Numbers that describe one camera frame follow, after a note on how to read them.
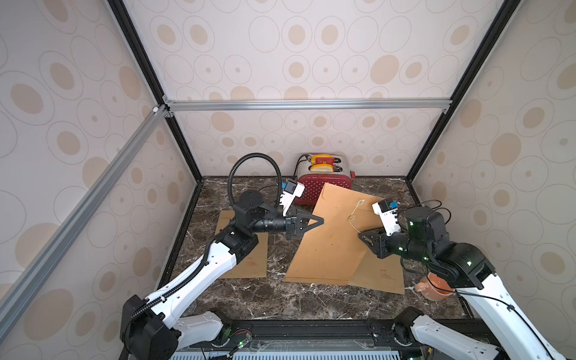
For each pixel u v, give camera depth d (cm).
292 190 55
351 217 61
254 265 90
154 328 37
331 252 64
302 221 56
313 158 98
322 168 95
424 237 47
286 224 54
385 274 87
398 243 53
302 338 73
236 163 46
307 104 92
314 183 97
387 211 55
